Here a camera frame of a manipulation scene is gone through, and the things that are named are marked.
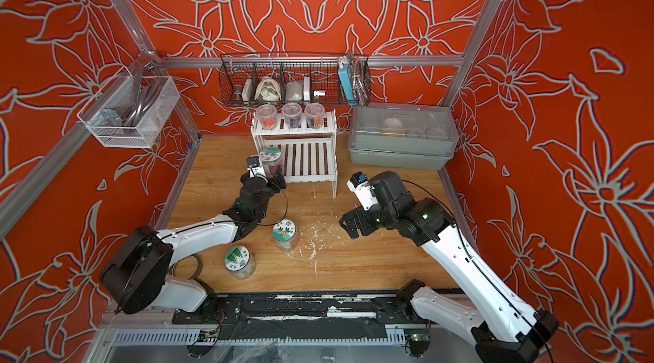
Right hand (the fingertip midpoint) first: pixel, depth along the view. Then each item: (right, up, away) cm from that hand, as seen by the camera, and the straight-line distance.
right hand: (348, 215), depth 68 cm
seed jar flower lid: (-24, +15, +15) cm, 32 cm away
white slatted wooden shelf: (-13, +17, +29) cm, 36 cm away
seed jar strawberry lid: (-20, -9, +13) cm, 26 cm away
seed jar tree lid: (-33, -15, +8) cm, 38 cm away
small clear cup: (-17, +31, +14) cm, 38 cm away
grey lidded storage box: (+24, +24, +30) cm, 46 cm away
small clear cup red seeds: (-25, +29, +12) cm, 40 cm away
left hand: (-26, +13, +17) cm, 34 cm away
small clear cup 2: (-10, +30, +13) cm, 34 cm away
